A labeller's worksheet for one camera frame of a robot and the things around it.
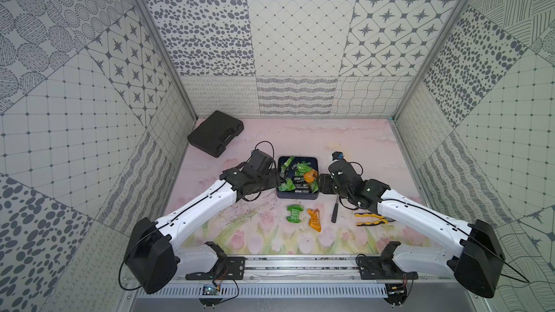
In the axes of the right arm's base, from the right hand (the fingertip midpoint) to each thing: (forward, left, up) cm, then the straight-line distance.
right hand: (323, 182), depth 81 cm
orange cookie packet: (-10, +3, -12) cm, 16 cm away
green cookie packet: (-7, +11, -11) cm, 17 cm away
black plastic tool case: (+28, +52, -5) cm, 59 cm away
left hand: (+1, +18, +3) cm, 19 cm away
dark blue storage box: (+7, +9, -10) cm, 16 cm away
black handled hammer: (-6, -6, -14) cm, 16 cm away
